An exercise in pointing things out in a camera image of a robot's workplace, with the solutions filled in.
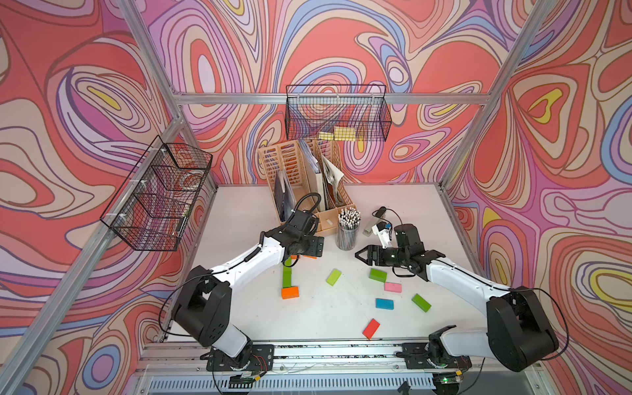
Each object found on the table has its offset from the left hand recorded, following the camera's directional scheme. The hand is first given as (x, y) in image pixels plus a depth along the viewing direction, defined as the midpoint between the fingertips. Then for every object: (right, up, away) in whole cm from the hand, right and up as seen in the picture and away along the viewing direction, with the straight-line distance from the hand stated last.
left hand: (315, 245), depth 87 cm
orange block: (-6, -2, -11) cm, 13 cm away
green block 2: (+23, -11, +2) cm, 26 cm away
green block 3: (+37, -20, -3) cm, 42 cm away
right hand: (+17, -5, -2) cm, 18 cm away
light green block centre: (+7, -13, +4) cm, 15 cm away
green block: (-10, -12, +4) cm, 17 cm away
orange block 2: (-9, -17, -2) cm, 19 cm away
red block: (+18, -26, -8) cm, 33 cm away
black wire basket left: (-50, +13, -14) cm, 53 cm away
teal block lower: (+24, -20, -4) cm, 31 cm away
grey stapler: (+27, +9, +17) cm, 34 cm away
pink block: (+28, -15, +1) cm, 32 cm away
